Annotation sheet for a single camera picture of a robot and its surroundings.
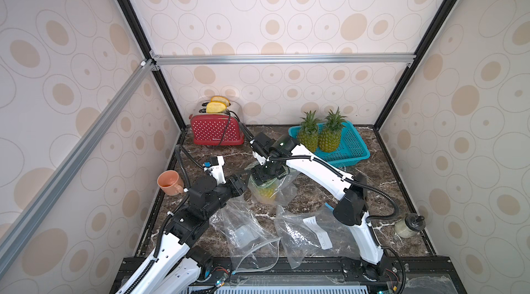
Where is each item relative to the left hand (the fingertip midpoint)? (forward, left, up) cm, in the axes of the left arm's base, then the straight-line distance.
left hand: (252, 173), depth 69 cm
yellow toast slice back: (+50, +21, -8) cm, 54 cm away
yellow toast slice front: (+43, +22, -8) cm, 49 cm away
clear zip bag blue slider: (-14, -23, -16) cm, 31 cm away
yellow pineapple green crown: (+29, -24, -12) cm, 39 cm away
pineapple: (+30, -34, -13) cm, 47 cm away
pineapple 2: (-2, -5, -9) cm, 11 cm away
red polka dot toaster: (+35, +25, -15) cm, 46 cm away
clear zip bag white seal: (-19, 0, -15) cm, 25 cm away
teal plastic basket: (+30, -48, -23) cm, 61 cm away
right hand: (+3, -2, -12) cm, 13 cm away
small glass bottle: (-11, -57, -17) cm, 60 cm away
